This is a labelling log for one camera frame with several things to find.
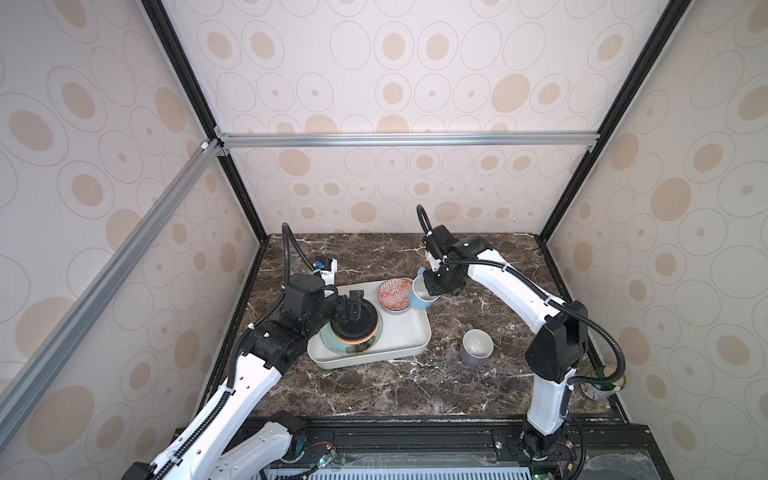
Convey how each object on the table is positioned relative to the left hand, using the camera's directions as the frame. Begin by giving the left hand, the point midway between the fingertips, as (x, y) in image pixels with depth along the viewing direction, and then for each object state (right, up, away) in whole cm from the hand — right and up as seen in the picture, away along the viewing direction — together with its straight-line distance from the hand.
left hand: (354, 289), depth 71 cm
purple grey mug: (+34, -18, +16) cm, 42 cm away
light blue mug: (+17, -3, +8) cm, 18 cm away
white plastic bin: (+12, -15, +21) cm, 29 cm away
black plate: (0, -14, +19) cm, 23 cm away
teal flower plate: (-5, -19, +18) cm, 27 cm away
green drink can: (+62, -28, +7) cm, 69 cm away
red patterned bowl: (+10, -4, +26) cm, 28 cm away
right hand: (+21, -1, +15) cm, 26 cm away
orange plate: (-2, -17, +17) cm, 24 cm away
